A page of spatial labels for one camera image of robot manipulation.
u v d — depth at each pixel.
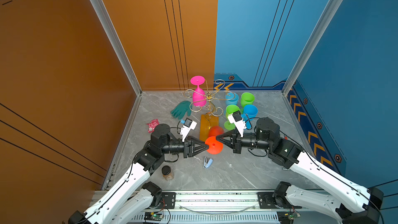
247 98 0.99
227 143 0.59
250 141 0.54
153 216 0.71
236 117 0.55
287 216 0.70
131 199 0.57
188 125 0.60
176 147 0.58
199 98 0.87
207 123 0.94
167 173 0.73
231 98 1.01
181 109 1.09
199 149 0.62
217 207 0.72
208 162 0.84
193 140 0.59
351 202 0.39
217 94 0.77
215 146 0.61
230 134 0.57
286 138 0.94
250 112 0.96
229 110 0.96
